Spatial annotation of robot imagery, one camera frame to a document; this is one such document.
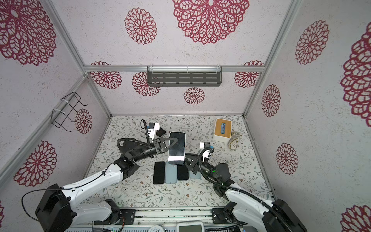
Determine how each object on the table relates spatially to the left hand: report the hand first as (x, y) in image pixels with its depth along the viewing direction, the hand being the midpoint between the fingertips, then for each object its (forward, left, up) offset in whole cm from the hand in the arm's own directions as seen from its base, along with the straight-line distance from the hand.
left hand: (177, 142), depth 64 cm
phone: (0, +5, -34) cm, 34 cm away
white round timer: (-29, +11, -29) cm, 42 cm away
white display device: (-29, -5, -28) cm, 40 cm away
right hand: (-4, -2, -4) cm, 6 cm away
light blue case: (-3, -11, -32) cm, 34 cm away
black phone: (-4, 0, -2) cm, 5 cm away
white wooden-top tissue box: (+31, -32, -30) cm, 54 cm away
